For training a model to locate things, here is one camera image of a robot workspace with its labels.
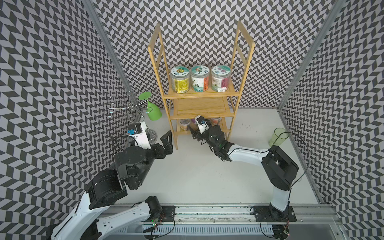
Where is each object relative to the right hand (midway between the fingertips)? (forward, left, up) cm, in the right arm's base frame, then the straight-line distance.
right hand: (196, 123), depth 84 cm
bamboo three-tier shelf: (-1, -4, +10) cm, 11 cm away
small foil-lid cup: (-2, +6, +2) cm, 7 cm away
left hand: (-21, +13, +19) cm, 31 cm away
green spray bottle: (+7, +25, +2) cm, 26 cm away
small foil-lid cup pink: (+1, -11, 0) cm, 11 cm away
